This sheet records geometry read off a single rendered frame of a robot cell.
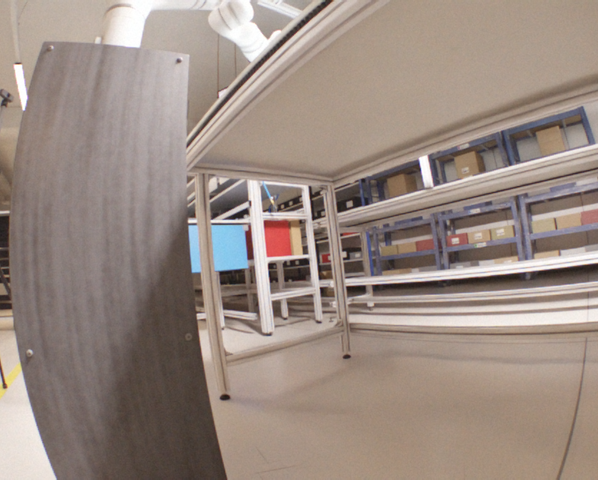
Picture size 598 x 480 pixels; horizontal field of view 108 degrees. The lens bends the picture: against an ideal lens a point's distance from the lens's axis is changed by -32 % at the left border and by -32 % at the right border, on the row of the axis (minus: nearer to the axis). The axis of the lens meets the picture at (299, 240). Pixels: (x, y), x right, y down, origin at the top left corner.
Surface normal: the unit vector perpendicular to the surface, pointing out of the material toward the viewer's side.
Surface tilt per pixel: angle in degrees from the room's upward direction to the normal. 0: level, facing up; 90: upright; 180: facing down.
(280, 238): 90
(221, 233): 90
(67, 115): 90
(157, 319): 90
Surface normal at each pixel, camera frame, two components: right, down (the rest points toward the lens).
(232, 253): 0.61, -0.14
